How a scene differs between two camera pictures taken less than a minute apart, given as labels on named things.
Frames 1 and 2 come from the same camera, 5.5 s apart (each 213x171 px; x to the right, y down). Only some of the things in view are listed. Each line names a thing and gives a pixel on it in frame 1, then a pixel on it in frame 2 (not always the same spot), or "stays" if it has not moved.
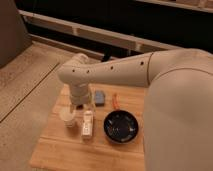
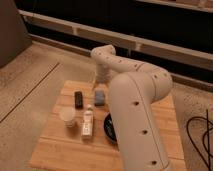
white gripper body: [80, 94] to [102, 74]
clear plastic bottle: [87, 128] stays
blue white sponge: [99, 98] stays
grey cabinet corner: [14, 37] stays
